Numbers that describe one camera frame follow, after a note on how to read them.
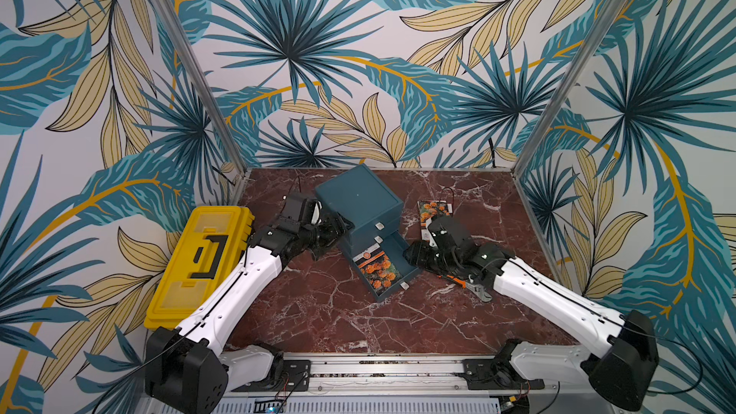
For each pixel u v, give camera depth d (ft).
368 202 2.69
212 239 2.61
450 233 1.86
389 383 2.40
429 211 3.46
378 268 3.01
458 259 1.89
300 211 1.92
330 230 2.25
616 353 1.27
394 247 3.19
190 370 1.22
